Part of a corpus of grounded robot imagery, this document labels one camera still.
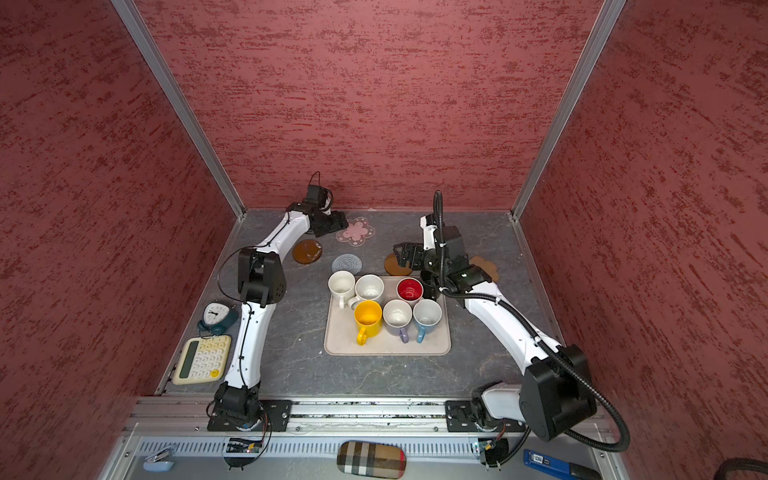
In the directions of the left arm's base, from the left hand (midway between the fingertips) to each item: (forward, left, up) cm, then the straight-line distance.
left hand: (339, 229), depth 108 cm
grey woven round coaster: (-12, -4, -5) cm, 13 cm away
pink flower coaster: (+3, -6, -5) cm, 8 cm away
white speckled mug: (-24, -12, -1) cm, 27 cm away
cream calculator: (-46, +33, -3) cm, 57 cm away
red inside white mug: (-24, -26, -2) cm, 35 cm away
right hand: (-23, -24, +15) cm, 36 cm away
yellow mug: (-33, -13, -4) cm, 35 cm away
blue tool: (-69, -57, 0) cm, 90 cm away
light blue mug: (-33, -31, -1) cm, 45 cm away
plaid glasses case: (-68, -17, -2) cm, 70 cm away
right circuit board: (-66, -46, -6) cm, 81 cm away
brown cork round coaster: (-13, -20, -6) cm, 25 cm away
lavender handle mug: (-33, -22, -4) cm, 39 cm away
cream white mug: (-23, -4, -1) cm, 23 cm away
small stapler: (-69, +33, -3) cm, 77 cm away
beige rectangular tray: (-39, -5, -5) cm, 40 cm away
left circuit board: (-66, +17, -8) cm, 68 cm away
